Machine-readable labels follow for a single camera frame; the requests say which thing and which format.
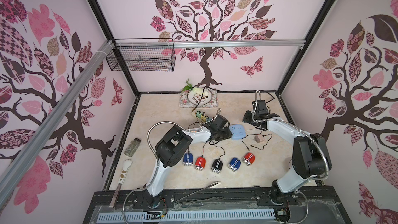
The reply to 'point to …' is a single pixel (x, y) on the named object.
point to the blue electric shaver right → (234, 164)
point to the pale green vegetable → (198, 90)
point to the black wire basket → (143, 58)
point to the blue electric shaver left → (188, 159)
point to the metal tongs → (198, 191)
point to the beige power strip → (202, 116)
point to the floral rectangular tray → (184, 102)
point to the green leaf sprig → (188, 87)
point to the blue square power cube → (238, 131)
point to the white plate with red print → (207, 97)
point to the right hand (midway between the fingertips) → (246, 115)
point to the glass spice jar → (132, 147)
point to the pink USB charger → (258, 138)
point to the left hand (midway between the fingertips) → (231, 137)
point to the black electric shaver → (216, 166)
